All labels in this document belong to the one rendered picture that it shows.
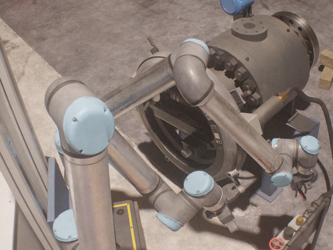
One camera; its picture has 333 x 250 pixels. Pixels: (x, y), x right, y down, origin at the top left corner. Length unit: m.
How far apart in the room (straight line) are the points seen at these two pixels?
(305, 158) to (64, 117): 1.16
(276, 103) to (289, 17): 0.87
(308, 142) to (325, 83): 1.72
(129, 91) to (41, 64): 2.63
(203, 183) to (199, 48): 0.50
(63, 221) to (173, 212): 0.38
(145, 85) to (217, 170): 0.71
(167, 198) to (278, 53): 1.24
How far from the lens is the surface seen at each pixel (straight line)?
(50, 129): 3.38
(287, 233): 1.87
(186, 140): 2.10
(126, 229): 2.16
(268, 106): 2.00
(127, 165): 1.28
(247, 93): 1.89
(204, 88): 1.45
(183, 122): 2.10
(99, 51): 4.20
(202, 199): 1.37
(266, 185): 2.59
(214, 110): 1.49
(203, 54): 1.55
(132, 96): 1.70
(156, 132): 2.45
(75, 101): 0.93
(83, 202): 1.08
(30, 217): 1.54
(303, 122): 2.77
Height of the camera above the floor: 2.05
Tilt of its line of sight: 41 degrees down
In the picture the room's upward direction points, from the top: 9 degrees counter-clockwise
